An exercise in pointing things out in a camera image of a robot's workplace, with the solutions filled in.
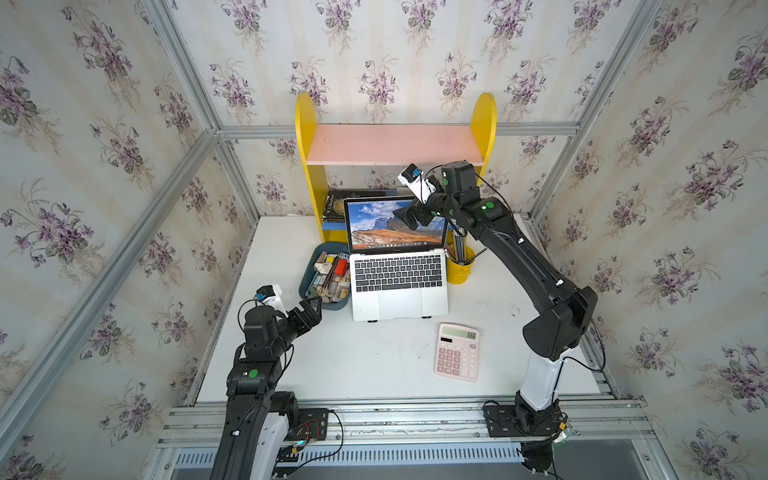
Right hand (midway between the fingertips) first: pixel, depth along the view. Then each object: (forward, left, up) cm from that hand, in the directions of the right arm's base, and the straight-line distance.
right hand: (409, 197), depth 79 cm
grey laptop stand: (-20, +10, -32) cm, 39 cm away
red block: (-2, +22, -30) cm, 37 cm away
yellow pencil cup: (-7, -17, -26) cm, 32 cm away
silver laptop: (-9, +3, -23) cm, 25 cm away
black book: (+12, +25, -17) cm, 32 cm away
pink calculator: (-30, -15, -32) cm, 46 cm away
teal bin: (-6, +27, -30) cm, 41 cm away
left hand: (-24, +24, -17) cm, 38 cm away
